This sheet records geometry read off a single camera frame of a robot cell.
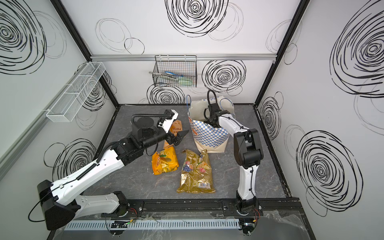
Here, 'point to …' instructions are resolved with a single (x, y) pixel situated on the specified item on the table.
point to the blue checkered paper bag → (209, 138)
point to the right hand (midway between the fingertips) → (211, 127)
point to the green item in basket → (185, 81)
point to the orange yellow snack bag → (165, 161)
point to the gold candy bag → (196, 176)
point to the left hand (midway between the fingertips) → (182, 124)
